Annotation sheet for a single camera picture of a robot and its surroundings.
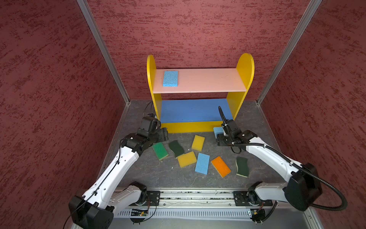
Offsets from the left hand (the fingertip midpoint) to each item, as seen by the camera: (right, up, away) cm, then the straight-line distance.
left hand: (160, 136), depth 77 cm
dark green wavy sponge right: (+49, -21, +8) cm, 54 cm away
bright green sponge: (-3, -11, +13) cm, 17 cm away
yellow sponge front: (+15, -16, +11) cm, 25 cm away
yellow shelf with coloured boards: (+9, +11, +15) cm, 21 cm away
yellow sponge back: (+23, -7, +19) cm, 30 cm away
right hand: (+36, -5, +7) cm, 37 cm away
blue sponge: (+24, -18, +9) cm, 32 cm away
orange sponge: (+36, -20, +7) cm, 42 cm away
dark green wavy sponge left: (+7, -10, +17) cm, 20 cm away
